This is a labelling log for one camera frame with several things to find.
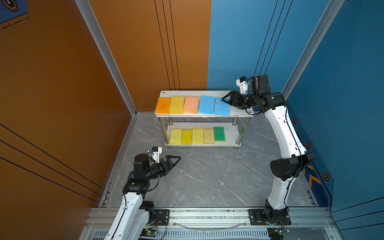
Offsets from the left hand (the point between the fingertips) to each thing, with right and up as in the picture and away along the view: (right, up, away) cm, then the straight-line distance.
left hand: (177, 161), depth 76 cm
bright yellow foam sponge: (+3, +11, +21) cm, 24 cm away
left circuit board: (-13, -33, -5) cm, 36 cm away
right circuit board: (+48, -33, -6) cm, 58 cm away
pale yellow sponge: (+17, +11, +21) cm, 30 cm away
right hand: (+24, +31, -1) cm, 39 cm away
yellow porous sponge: (+10, +11, +21) cm, 26 cm away
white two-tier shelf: (+13, +23, +40) cm, 48 cm away
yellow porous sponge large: (-4, +11, +21) cm, 24 cm away
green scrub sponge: (+24, +14, +22) cm, 36 cm away
